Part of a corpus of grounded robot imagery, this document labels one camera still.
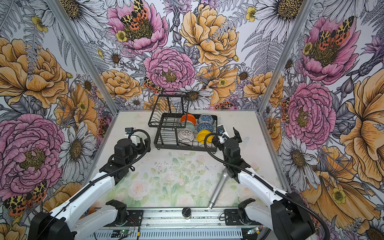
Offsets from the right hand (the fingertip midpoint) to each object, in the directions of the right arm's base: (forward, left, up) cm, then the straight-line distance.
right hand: (225, 134), depth 83 cm
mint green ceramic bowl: (+15, +19, -10) cm, 27 cm away
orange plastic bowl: (+26, +21, -14) cm, 36 cm away
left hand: (-2, +46, -2) cm, 46 cm away
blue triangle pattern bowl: (+18, +9, -14) cm, 25 cm away
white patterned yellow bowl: (+12, +23, -17) cm, 31 cm away
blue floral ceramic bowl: (+26, +9, -15) cm, 31 cm away
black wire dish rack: (+27, +37, -11) cm, 47 cm away
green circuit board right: (-42, -10, -20) cm, 48 cm away
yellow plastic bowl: (+8, +12, -11) cm, 19 cm away
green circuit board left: (-41, +50, -20) cm, 68 cm away
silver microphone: (-23, +5, -18) cm, 29 cm away
